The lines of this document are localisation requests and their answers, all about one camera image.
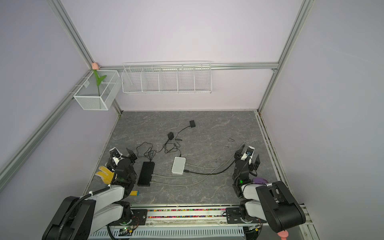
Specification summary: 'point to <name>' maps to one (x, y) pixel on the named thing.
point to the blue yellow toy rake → (134, 193)
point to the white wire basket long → (192, 77)
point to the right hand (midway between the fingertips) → (252, 154)
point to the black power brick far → (192, 123)
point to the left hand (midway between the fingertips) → (121, 154)
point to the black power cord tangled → (145, 148)
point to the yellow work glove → (107, 178)
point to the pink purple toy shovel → (259, 180)
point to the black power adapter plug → (170, 135)
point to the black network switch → (145, 176)
